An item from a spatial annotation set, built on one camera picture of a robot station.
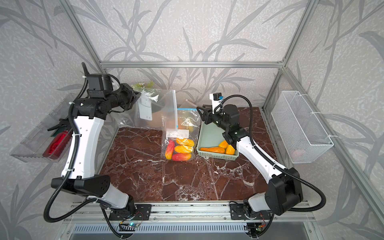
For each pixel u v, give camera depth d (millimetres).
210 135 1025
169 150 890
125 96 594
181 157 887
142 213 723
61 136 617
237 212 735
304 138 601
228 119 570
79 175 402
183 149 889
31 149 579
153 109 753
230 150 910
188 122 912
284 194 408
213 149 912
